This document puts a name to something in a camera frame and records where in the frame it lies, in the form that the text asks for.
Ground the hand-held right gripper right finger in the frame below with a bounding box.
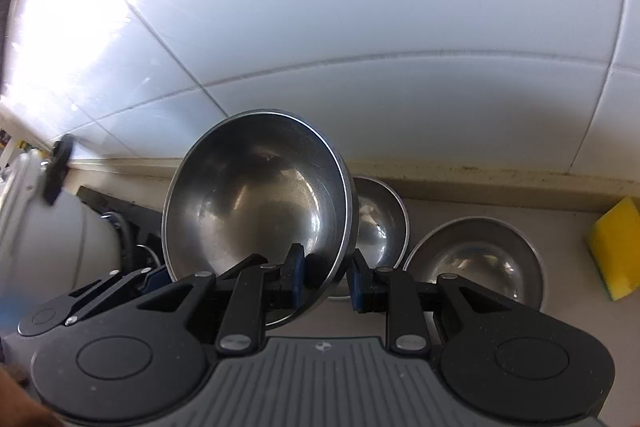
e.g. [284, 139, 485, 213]
[350, 252, 501, 354]

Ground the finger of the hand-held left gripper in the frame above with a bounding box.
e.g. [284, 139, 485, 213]
[64, 264, 168, 327]

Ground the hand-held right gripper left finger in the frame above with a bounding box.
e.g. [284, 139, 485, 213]
[135, 243, 306, 354]

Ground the medium steel bowl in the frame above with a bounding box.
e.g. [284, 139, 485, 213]
[327, 175, 411, 303]

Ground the small steel bowl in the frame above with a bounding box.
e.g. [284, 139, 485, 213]
[161, 109, 357, 328]

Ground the large steel bowl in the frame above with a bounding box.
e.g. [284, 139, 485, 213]
[402, 217, 546, 313]

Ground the person's left forearm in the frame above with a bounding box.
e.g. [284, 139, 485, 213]
[0, 364, 63, 427]

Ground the black gas stove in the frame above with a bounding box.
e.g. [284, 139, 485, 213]
[77, 186, 168, 280]

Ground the yellow sponge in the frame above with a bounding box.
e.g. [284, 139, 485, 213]
[586, 197, 640, 303]

